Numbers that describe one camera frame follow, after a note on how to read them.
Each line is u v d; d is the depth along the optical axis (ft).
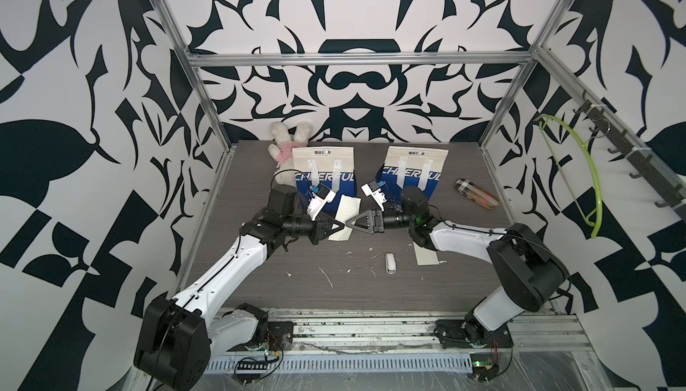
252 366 2.39
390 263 2.78
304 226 2.20
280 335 2.40
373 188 2.48
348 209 2.47
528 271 1.50
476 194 3.34
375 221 2.34
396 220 2.39
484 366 2.31
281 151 3.48
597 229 2.21
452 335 2.44
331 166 2.76
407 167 2.91
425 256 2.93
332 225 2.40
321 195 2.22
